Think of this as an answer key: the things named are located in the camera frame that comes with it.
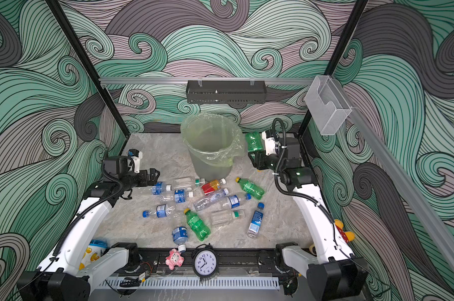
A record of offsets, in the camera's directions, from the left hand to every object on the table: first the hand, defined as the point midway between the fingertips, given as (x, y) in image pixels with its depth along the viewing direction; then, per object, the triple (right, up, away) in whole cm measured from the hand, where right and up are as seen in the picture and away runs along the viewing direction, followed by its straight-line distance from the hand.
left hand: (149, 171), depth 78 cm
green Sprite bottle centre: (+21, -23, 0) cm, 31 cm away
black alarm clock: (+25, -35, -7) cm, 43 cm away
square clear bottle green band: (+32, -23, +7) cm, 40 cm away
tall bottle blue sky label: (+46, -22, +1) cm, 51 cm away
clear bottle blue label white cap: (+9, -13, +8) cm, 18 cm away
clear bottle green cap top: (+12, -8, +16) cm, 22 cm away
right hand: (+44, +8, -4) cm, 45 cm away
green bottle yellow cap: (+48, -12, +13) cm, 52 cm away
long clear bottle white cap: (+22, -15, +7) cm, 28 cm away
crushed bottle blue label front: (+14, -26, -3) cm, 30 cm away
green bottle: (+44, +12, -8) cm, 46 cm away
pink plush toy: (+13, -33, -7) cm, 36 cm away
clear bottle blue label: (0, -10, +11) cm, 15 cm away
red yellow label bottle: (+26, -9, +12) cm, 30 cm away
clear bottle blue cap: (+36, -15, +7) cm, 40 cm away
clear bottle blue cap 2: (+4, -18, +4) cm, 19 cm away
